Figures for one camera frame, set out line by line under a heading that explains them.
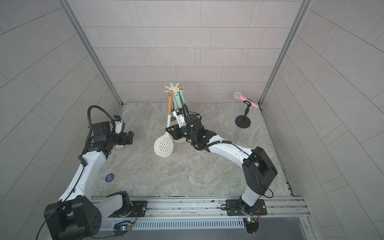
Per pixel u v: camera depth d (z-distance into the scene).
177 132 0.68
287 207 0.72
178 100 0.71
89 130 0.58
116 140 0.66
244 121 1.05
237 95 0.93
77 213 0.38
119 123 0.71
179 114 0.68
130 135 0.73
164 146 0.76
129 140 0.73
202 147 0.59
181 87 0.72
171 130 0.75
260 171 0.43
